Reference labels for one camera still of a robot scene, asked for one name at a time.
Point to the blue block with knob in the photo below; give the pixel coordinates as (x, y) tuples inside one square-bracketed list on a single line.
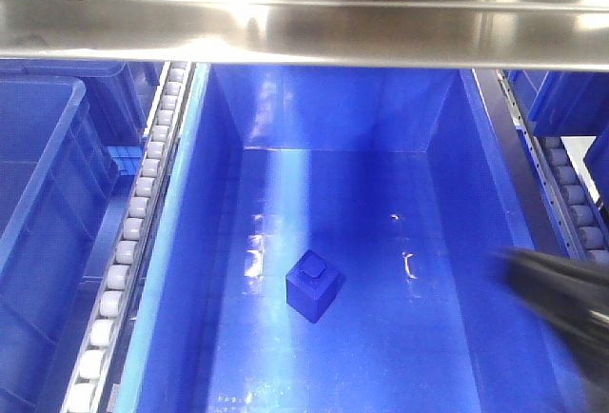
[(311, 296)]

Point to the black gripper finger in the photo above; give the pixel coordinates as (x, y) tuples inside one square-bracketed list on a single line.
[(556, 280), (585, 351)]

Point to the large blue plastic bin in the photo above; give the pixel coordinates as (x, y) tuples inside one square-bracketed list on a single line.
[(380, 346)]

